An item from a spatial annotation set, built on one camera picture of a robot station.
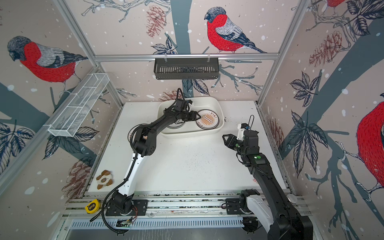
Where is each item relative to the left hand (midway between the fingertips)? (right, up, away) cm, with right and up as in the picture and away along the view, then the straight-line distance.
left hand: (198, 116), depth 103 cm
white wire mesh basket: (-64, -1, -31) cm, 71 cm away
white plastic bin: (0, +10, +14) cm, 17 cm away
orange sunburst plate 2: (+8, -2, +5) cm, 10 cm away
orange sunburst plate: (-48, -11, +1) cm, 49 cm away
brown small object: (-52, -34, -23) cm, 66 cm away
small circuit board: (-37, -52, -31) cm, 71 cm away
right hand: (+14, -12, -23) cm, 29 cm away
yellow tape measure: (-53, -45, -30) cm, 76 cm away
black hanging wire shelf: (-9, +35, +3) cm, 36 cm away
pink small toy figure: (+31, -35, -21) cm, 52 cm away
